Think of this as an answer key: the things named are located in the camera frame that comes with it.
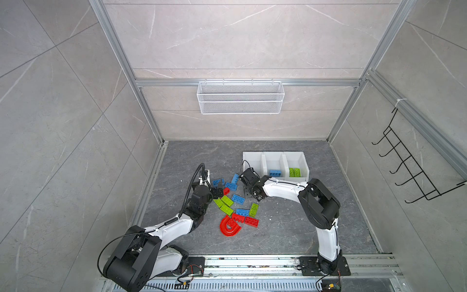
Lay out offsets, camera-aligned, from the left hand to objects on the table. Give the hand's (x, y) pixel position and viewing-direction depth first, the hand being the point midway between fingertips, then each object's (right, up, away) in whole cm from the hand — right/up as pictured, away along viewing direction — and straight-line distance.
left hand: (212, 176), depth 87 cm
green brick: (+3, -14, +4) cm, 15 cm away
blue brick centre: (+13, -12, +6) cm, 19 cm away
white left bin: (+24, +7, +24) cm, 35 cm away
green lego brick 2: (+43, 0, +16) cm, 46 cm away
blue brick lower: (+15, -18, +1) cm, 24 cm away
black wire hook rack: (+81, -1, -22) cm, 83 cm away
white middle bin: (+38, +6, +14) cm, 41 cm away
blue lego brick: (+34, 0, +14) cm, 37 cm away
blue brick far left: (0, -5, +11) cm, 12 cm away
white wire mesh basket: (+14, +43, +14) cm, 48 cm away
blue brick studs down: (+10, -7, +10) cm, 16 cm away
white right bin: (+49, +7, +21) cm, 53 cm away
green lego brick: (+47, 0, +17) cm, 50 cm away
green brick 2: (+7, -13, +4) cm, 15 cm away
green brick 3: (+7, -16, +1) cm, 18 cm away
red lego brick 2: (+13, -20, -3) cm, 24 cm away
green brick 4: (+21, -17, +2) cm, 27 cm away
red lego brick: (+19, -22, -1) cm, 29 cm away
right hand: (+19, -8, +11) cm, 24 cm away
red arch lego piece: (+11, -24, -3) cm, 27 cm away
